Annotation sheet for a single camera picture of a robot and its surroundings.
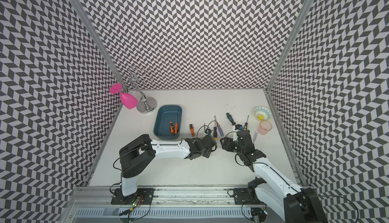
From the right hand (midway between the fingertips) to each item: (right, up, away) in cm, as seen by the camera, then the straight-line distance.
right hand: (225, 143), depth 86 cm
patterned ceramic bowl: (+28, +16, +16) cm, 36 cm away
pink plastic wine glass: (-59, +25, +7) cm, 64 cm away
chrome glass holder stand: (-54, +22, +23) cm, 63 cm away
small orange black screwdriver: (-33, +8, +10) cm, 35 cm away
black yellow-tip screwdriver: (-5, +6, +11) cm, 13 cm away
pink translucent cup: (+26, +8, +8) cm, 29 cm away
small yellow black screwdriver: (+16, +10, +13) cm, 22 cm away
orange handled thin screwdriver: (-20, +7, +11) cm, 24 cm away
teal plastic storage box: (-36, +10, +13) cm, 39 cm away
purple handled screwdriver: (-1, +6, +10) cm, 12 cm away
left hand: (-11, -4, +3) cm, 12 cm away
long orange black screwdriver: (-30, +7, +10) cm, 32 cm away
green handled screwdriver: (+6, +13, +16) cm, 21 cm away
